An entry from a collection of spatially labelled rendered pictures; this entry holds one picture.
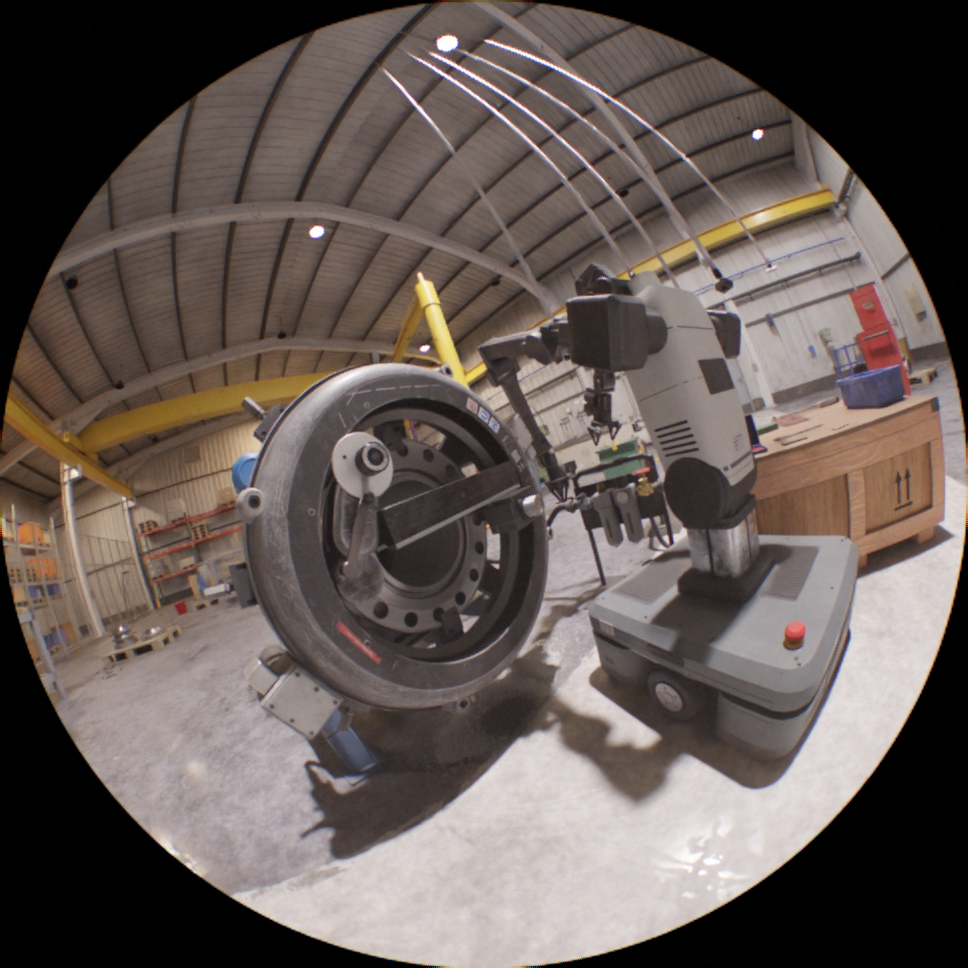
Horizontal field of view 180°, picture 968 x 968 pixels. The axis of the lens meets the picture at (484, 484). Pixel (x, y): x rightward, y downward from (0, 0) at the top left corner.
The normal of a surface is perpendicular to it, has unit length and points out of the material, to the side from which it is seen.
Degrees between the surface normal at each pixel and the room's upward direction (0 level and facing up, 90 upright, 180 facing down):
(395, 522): 90
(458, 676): 90
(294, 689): 90
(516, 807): 0
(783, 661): 0
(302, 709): 90
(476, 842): 0
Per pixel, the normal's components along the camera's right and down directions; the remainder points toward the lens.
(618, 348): -0.42, 0.50
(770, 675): -0.87, -0.45
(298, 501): 0.72, -0.23
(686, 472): -0.90, 0.31
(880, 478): -0.62, 0.22
